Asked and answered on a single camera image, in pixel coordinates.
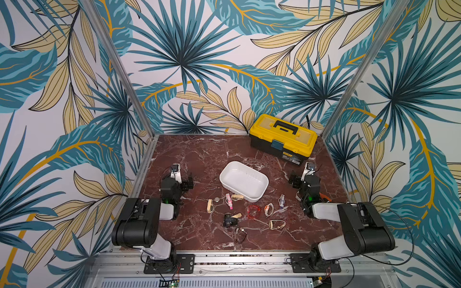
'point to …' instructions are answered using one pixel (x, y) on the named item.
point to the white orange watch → (266, 210)
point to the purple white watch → (282, 201)
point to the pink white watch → (228, 200)
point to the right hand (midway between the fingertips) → (304, 172)
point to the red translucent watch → (252, 210)
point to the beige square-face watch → (271, 225)
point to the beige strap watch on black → (236, 216)
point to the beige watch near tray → (236, 197)
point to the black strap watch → (228, 221)
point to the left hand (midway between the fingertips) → (181, 174)
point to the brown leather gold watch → (239, 235)
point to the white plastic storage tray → (238, 178)
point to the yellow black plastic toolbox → (281, 138)
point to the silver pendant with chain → (216, 199)
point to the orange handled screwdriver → (323, 196)
